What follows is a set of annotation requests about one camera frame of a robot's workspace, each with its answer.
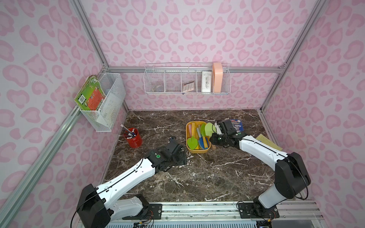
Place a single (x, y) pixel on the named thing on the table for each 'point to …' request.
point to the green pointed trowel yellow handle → (192, 142)
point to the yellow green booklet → (264, 139)
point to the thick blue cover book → (237, 124)
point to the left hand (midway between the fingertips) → (182, 156)
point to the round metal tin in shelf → (158, 88)
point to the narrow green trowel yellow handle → (206, 145)
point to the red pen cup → (133, 137)
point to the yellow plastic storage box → (197, 134)
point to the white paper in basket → (110, 110)
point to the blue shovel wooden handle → (201, 143)
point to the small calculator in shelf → (188, 86)
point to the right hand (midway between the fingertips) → (209, 139)
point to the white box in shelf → (206, 81)
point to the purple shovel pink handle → (189, 130)
